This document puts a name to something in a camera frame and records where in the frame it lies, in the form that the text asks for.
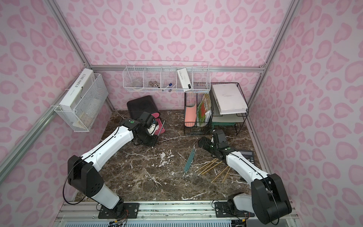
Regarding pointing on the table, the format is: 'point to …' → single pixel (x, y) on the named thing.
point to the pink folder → (190, 116)
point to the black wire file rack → (190, 99)
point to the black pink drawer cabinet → (137, 106)
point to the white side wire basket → (81, 119)
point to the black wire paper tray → (239, 118)
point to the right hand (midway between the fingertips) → (202, 143)
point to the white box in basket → (184, 78)
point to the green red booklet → (204, 110)
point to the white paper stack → (229, 99)
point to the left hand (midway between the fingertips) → (155, 142)
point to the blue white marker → (170, 84)
